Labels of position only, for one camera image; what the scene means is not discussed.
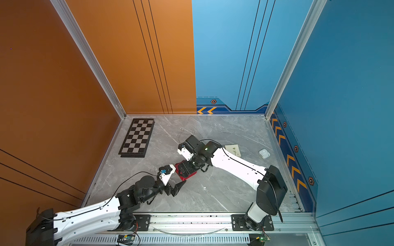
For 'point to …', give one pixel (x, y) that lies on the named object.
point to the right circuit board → (263, 238)
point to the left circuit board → (125, 239)
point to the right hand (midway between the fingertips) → (185, 169)
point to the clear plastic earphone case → (264, 153)
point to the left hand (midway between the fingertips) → (180, 172)
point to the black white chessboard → (137, 138)
